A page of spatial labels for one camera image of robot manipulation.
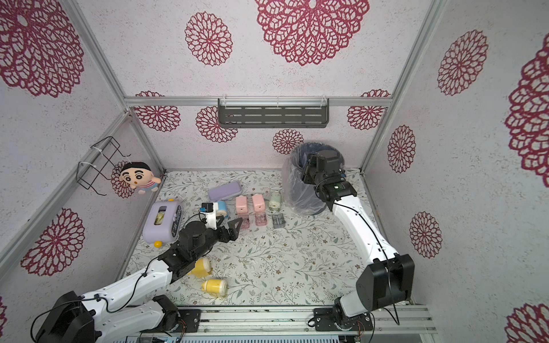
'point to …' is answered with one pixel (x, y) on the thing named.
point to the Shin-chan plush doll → (140, 176)
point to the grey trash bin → (308, 201)
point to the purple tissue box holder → (163, 223)
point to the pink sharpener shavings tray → (260, 219)
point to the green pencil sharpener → (275, 201)
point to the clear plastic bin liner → (287, 184)
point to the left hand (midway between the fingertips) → (233, 219)
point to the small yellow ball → (158, 244)
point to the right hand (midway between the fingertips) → (302, 151)
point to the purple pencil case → (224, 191)
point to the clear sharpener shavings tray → (279, 221)
